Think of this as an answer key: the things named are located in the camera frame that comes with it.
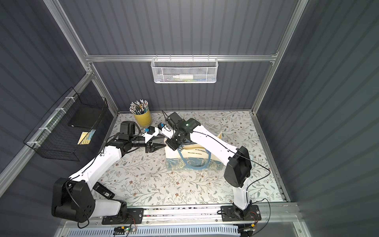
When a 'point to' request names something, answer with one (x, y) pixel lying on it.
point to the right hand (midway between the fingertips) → (169, 145)
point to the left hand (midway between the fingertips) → (163, 141)
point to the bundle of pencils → (139, 107)
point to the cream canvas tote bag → (190, 157)
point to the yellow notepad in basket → (86, 137)
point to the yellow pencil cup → (143, 120)
